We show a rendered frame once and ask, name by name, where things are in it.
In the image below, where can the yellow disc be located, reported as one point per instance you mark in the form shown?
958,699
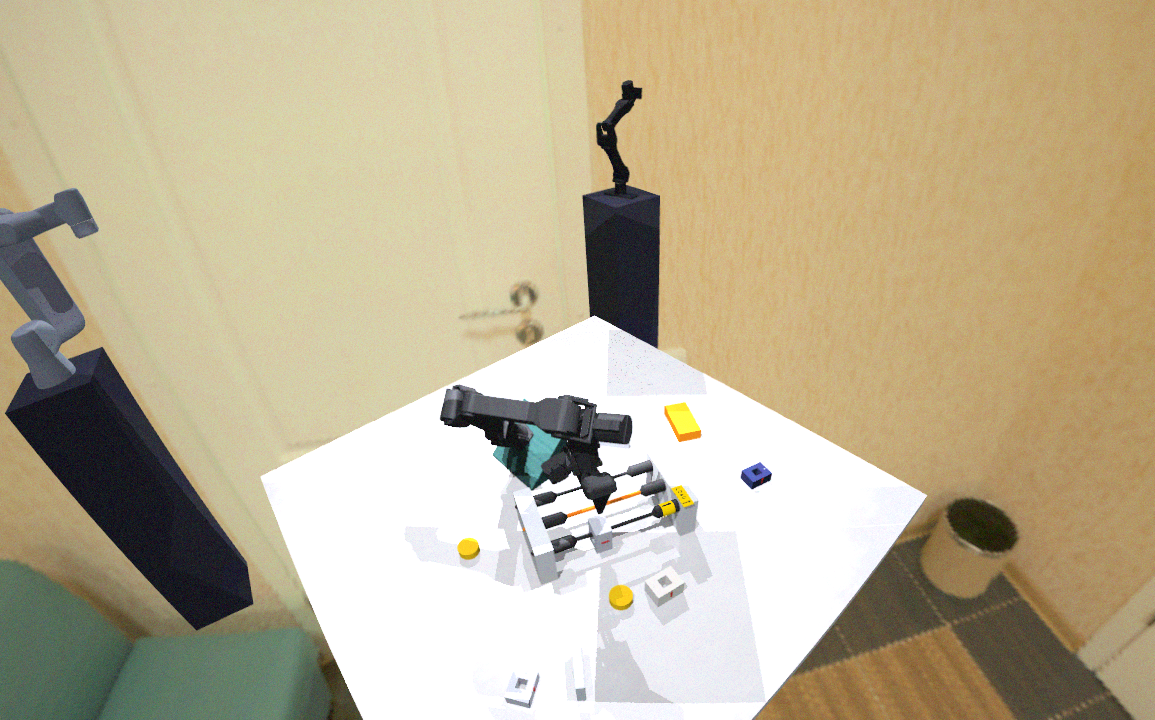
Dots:
468,548
621,597

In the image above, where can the orange rectangular block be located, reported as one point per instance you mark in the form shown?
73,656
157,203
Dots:
682,422

